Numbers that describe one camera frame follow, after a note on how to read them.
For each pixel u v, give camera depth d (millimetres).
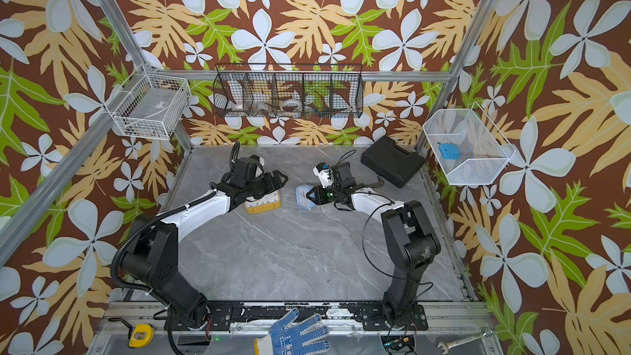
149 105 857
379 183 1067
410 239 487
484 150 763
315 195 892
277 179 813
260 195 806
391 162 1086
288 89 966
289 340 704
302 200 958
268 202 979
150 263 450
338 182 760
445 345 692
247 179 710
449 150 839
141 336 695
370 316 735
